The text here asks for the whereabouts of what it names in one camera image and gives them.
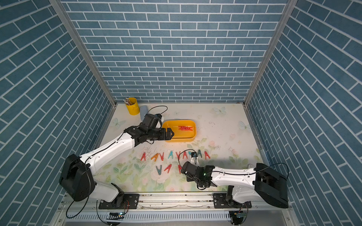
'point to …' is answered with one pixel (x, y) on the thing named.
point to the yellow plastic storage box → (184, 131)
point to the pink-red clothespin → (185, 154)
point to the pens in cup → (127, 101)
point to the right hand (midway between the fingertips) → (188, 174)
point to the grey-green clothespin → (199, 152)
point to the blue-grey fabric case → (143, 110)
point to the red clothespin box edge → (183, 128)
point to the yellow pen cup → (133, 109)
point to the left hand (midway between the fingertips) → (172, 135)
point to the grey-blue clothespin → (159, 171)
